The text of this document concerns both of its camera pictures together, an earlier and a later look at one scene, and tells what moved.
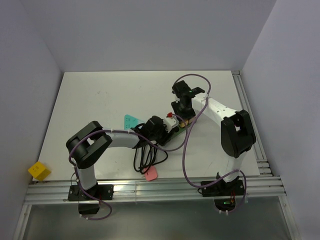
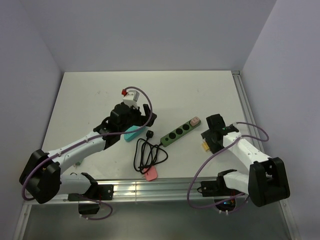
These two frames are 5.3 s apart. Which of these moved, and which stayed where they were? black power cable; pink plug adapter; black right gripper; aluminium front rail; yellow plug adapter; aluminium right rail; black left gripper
Moved: black left gripper; black right gripper; yellow plug adapter
Stayed: pink plug adapter; aluminium right rail; black power cable; aluminium front rail
